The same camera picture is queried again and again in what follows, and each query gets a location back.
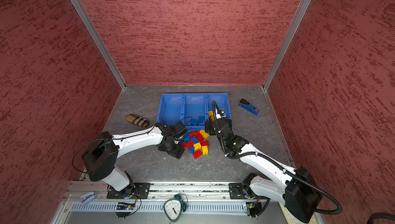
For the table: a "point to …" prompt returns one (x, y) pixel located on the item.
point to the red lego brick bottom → (197, 154)
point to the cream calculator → (291, 220)
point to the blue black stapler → (245, 104)
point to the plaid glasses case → (137, 120)
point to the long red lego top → (197, 134)
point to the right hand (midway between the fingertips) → (214, 122)
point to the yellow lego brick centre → (197, 146)
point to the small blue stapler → (88, 197)
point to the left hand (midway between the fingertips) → (172, 155)
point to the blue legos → (195, 122)
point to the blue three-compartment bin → (176, 107)
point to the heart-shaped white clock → (173, 208)
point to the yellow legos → (211, 114)
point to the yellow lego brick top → (204, 134)
